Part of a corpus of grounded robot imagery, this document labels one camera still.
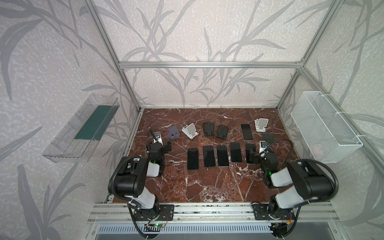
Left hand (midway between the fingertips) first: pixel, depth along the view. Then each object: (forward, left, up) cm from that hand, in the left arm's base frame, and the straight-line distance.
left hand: (161, 134), depth 94 cm
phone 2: (-7, -48, -9) cm, 49 cm away
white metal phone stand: (+5, -18, -3) cm, 19 cm away
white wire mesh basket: (-17, -80, +26) cm, 86 cm away
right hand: (-4, -62, -3) cm, 63 cm away
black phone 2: (-2, -58, -11) cm, 59 cm away
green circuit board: (-47, -6, -7) cm, 47 cm away
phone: (-10, -39, -8) cm, 41 cm away
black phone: (-13, -31, -7) cm, 34 cm away
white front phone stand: (+12, -68, -4) cm, 69 cm away
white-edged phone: (+8, -59, -9) cm, 60 cm away
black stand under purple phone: (+5, -40, -3) cm, 40 cm away
